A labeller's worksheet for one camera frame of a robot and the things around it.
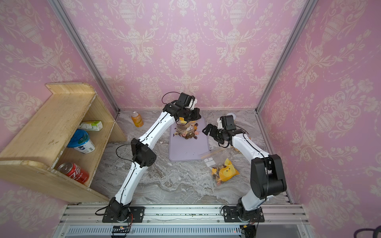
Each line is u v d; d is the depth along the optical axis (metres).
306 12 0.70
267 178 0.46
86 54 0.88
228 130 0.70
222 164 0.88
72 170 0.57
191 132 1.03
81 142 0.66
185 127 1.02
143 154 0.63
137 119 1.05
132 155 0.66
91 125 0.78
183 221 0.73
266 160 0.47
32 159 0.49
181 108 0.73
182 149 0.99
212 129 0.81
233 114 1.14
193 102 0.76
